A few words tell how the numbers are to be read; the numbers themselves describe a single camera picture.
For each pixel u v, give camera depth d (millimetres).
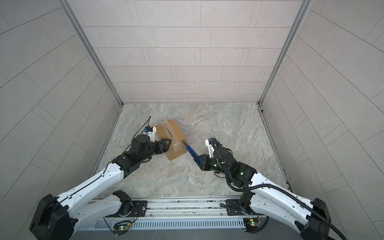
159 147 680
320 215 388
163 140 700
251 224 679
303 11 722
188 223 680
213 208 723
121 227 646
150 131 696
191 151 724
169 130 830
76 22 757
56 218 373
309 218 395
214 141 654
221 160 516
